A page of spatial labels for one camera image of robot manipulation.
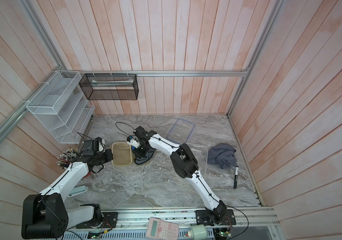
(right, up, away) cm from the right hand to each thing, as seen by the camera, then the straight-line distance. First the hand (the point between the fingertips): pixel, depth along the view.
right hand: (137, 155), depth 96 cm
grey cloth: (+54, +1, -6) cm, 54 cm away
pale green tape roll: (+34, -28, -33) cm, 55 cm away
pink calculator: (+17, -31, -26) cm, 44 cm away
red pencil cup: (-34, +2, -19) cm, 39 cm away
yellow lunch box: (-10, +1, +2) cm, 10 cm away
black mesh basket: (-20, +48, +7) cm, 52 cm away
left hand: (-13, +1, -8) cm, 15 cm away
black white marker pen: (+60, -13, -11) cm, 63 cm away
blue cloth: (+6, -1, -7) cm, 9 cm away
